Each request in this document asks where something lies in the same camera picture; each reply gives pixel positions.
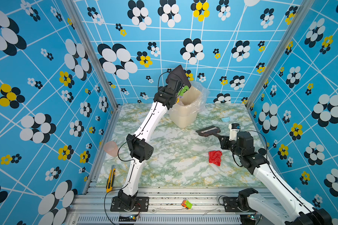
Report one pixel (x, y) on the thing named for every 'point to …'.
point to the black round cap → (262, 151)
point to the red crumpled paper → (215, 157)
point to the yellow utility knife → (110, 181)
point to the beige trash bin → (183, 121)
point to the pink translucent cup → (111, 148)
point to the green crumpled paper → (180, 93)
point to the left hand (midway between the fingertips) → (164, 90)
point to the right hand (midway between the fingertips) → (221, 136)
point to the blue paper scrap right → (226, 119)
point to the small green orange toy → (187, 204)
